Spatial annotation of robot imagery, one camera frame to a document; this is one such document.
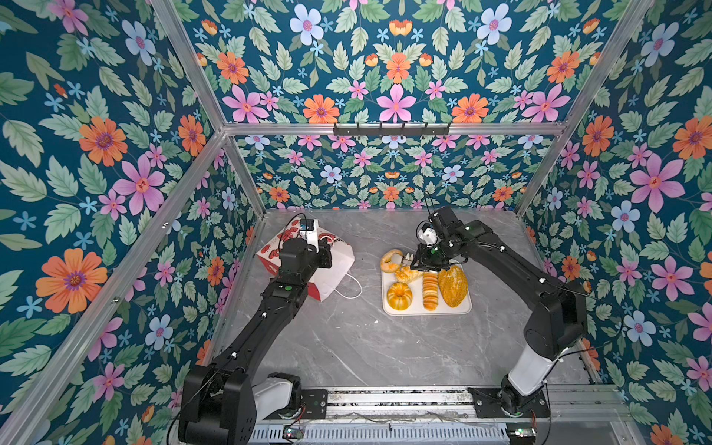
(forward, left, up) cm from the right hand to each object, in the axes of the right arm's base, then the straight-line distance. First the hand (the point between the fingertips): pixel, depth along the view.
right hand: (413, 264), depth 83 cm
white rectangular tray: (-2, -1, -15) cm, 15 cm away
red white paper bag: (+5, +31, -16) cm, 35 cm away
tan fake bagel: (+7, +8, -11) cm, 15 cm away
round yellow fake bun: (-1, -14, -11) cm, 18 cm away
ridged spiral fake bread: (-1, -7, -14) cm, 16 cm away
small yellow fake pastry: (+4, +1, -13) cm, 13 cm away
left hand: (+5, +25, +9) cm, 27 cm away
